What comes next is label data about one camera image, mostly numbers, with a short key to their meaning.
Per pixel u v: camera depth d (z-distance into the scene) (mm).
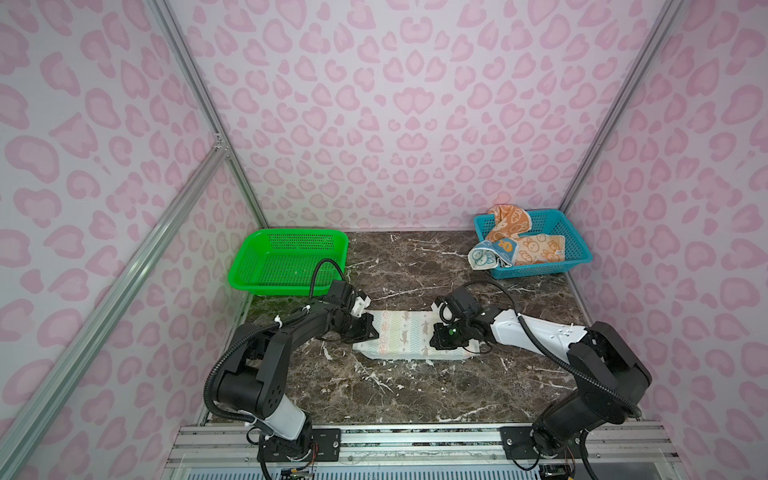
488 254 979
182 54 743
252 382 448
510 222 1101
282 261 1101
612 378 441
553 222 1134
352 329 783
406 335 900
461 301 706
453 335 758
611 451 720
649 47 739
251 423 494
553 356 463
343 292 762
